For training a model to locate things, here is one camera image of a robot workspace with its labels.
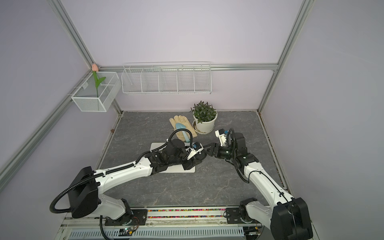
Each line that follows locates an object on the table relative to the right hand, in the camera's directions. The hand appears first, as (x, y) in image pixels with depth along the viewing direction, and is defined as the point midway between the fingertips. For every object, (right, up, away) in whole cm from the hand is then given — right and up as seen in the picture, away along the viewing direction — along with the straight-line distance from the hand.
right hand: (204, 148), depth 77 cm
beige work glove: (-17, +17, +38) cm, 45 cm away
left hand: (-3, -4, 0) cm, 5 cm away
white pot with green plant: (+1, +18, +18) cm, 26 cm away
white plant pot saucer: (-6, +13, +34) cm, 37 cm away
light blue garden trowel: (-16, +12, +31) cm, 37 cm away
